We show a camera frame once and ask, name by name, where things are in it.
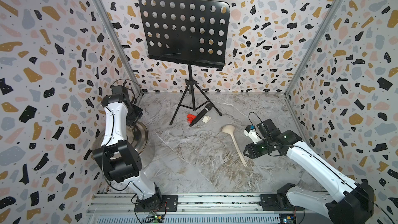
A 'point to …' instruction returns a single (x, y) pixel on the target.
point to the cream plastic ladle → (229, 129)
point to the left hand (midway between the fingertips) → (140, 117)
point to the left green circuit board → (155, 220)
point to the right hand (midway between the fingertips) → (247, 151)
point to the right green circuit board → (287, 218)
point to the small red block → (190, 117)
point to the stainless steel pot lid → (140, 139)
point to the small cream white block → (206, 118)
